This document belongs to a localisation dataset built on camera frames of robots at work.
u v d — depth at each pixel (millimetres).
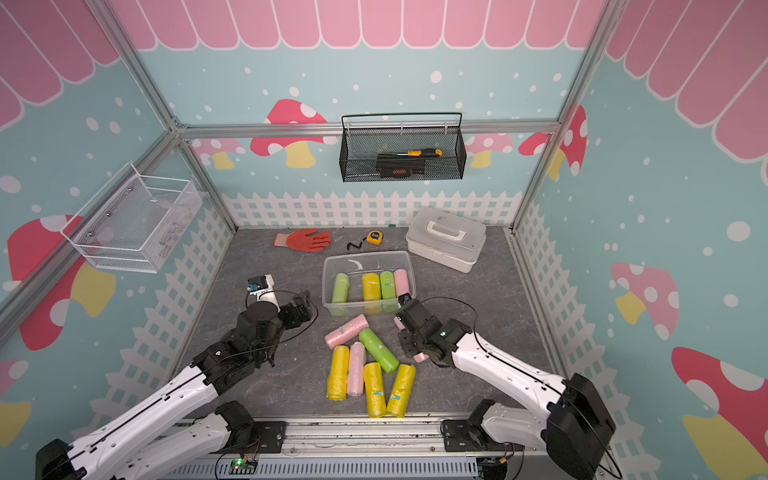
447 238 1021
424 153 912
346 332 886
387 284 990
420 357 781
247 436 675
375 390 780
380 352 849
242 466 728
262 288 646
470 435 666
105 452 417
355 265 1209
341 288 974
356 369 828
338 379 812
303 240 1163
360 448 739
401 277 1008
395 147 937
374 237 1161
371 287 994
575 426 395
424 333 602
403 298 728
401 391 778
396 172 864
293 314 681
